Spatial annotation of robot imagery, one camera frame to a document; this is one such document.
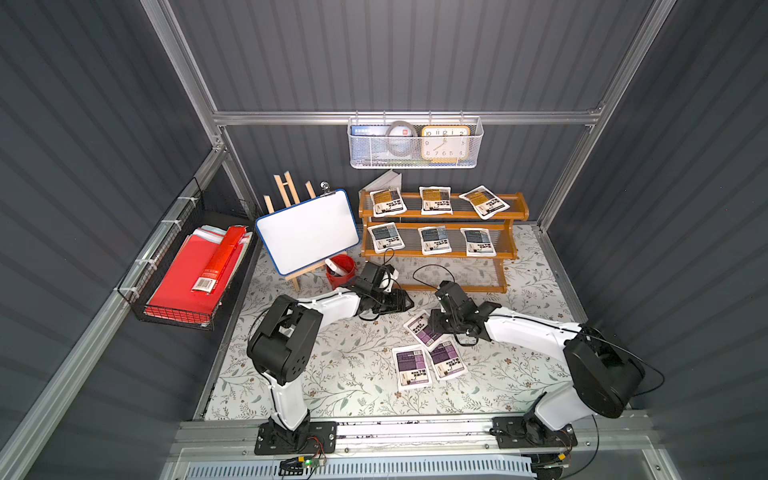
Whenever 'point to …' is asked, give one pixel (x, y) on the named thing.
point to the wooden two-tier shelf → (501, 228)
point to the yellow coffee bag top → (387, 202)
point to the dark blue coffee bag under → (386, 237)
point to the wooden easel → (289, 183)
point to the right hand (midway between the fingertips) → (431, 323)
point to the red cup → (346, 264)
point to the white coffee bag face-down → (478, 242)
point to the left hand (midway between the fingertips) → (410, 307)
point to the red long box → (207, 280)
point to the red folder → (196, 279)
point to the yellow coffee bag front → (485, 202)
